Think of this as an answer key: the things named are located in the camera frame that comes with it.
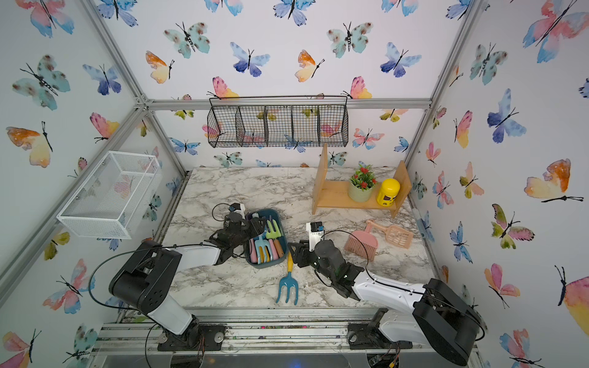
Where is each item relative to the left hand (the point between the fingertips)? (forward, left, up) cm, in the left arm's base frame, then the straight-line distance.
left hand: (265, 220), depth 94 cm
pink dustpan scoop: (-3, -54, -8) cm, 55 cm away
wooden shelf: (+13, -30, 0) cm, 33 cm away
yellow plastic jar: (+6, -49, +9) cm, 50 cm away
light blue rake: (-9, 0, -2) cm, 9 cm away
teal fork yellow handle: (-22, -10, -7) cm, 25 cm away
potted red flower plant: (+9, -38, +11) cm, 41 cm away
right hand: (-14, -12, +7) cm, 20 cm away
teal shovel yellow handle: (-13, -1, -4) cm, 14 cm away
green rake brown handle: (-3, -4, -6) cm, 8 cm away
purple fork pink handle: (-11, +4, -5) cm, 13 cm away
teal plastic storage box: (+6, 0, -4) cm, 8 cm away
